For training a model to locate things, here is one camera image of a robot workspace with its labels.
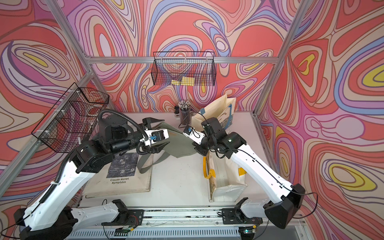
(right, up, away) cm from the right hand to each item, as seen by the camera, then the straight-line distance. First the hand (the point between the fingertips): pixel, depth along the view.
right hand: (196, 145), depth 72 cm
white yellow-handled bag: (+17, -22, +13) cm, 31 cm away
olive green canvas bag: (-8, 0, 0) cm, 8 cm away
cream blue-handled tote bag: (+19, +22, +32) cm, 44 cm away
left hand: (-13, +9, -15) cm, 22 cm away
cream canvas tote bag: (-43, -20, +14) cm, 49 cm away
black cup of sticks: (-7, +22, +26) cm, 35 cm away
